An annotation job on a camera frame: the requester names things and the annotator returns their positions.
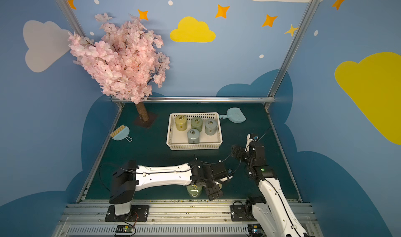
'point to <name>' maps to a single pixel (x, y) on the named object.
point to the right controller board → (255, 230)
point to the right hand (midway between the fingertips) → (242, 146)
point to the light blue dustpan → (235, 115)
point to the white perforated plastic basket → (178, 140)
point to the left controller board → (124, 229)
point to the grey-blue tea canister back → (211, 127)
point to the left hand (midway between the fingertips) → (217, 182)
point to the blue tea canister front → (193, 136)
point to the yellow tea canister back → (181, 122)
